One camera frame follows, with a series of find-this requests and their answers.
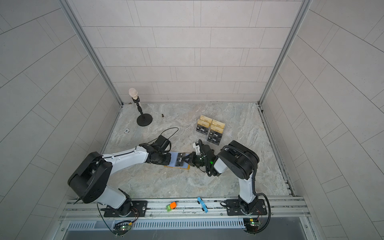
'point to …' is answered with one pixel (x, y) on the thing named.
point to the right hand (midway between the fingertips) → (183, 160)
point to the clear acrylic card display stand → (213, 129)
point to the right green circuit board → (251, 224)
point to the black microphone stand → (144, 119)
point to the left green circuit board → (121, 228)
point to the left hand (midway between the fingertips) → (171, 160)
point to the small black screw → (162, 115)
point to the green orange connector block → (171, 206)
